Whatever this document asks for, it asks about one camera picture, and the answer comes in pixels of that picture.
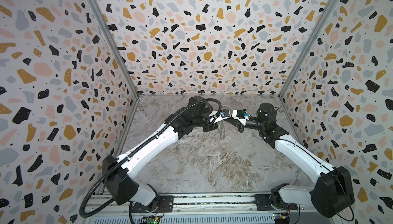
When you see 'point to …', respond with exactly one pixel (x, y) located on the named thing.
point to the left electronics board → (153, 220)
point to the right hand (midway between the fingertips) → (225, 115)
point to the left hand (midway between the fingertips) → (222, 114)
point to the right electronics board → (282, 218)
